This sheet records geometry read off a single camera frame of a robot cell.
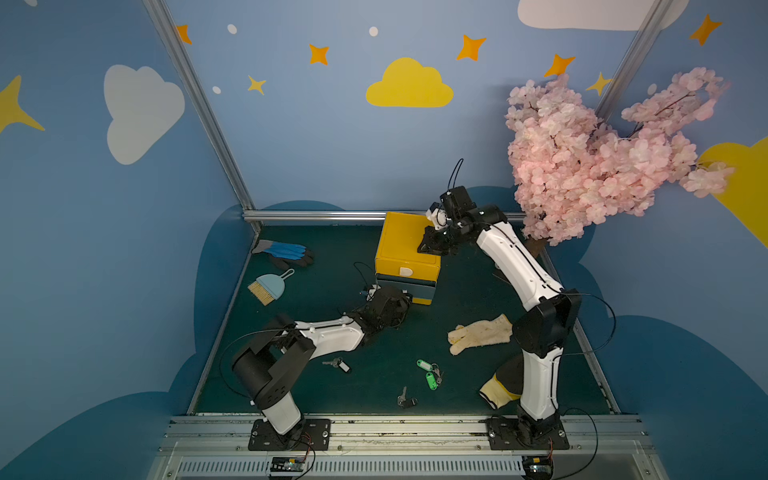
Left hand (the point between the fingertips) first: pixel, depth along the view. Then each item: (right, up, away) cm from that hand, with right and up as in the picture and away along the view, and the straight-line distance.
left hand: (417, 292), depth 88 cm
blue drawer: (0, +1, 0) cm, 1 cm away
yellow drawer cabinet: (-6, +9, -5) cm, 12 cm away
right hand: (+2, +13, -3) cm, 13 cm away
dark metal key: (-4, -29, -8) cm, 30 cm away
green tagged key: (+3, -22, -2) cm, 22 cm away
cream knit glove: (+23, -13, +3) cm, 26 cm away
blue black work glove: (-48, +11, +23) cm, 54 cm away
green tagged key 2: (+4, -25, -4) cm, 26 cm away
